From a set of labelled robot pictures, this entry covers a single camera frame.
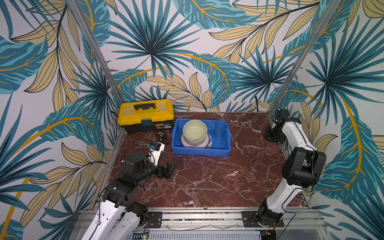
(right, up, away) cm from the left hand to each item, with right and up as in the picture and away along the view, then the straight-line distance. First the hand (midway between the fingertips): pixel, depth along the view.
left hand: (170, 161), depth 69 cm
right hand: (+57, +9, +23) cm, 62 cm away
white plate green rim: (+22, +6, +31) cm, 38 cm away
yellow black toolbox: (-21, +23, +26) cm, 40 cm away
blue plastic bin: (+29, +2, +35) cm, 45 cm away
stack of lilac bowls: (+16, +5, +28) cm, 32 cm away
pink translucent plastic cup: (+58, +3, +21) cm, 62 cm away
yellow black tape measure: (-11, +10, +34) cm, 37 cm away
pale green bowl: (+12, +13, +29) cm, 34 cm away
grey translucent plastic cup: (+29, +16, +31) cm, 46 cm away
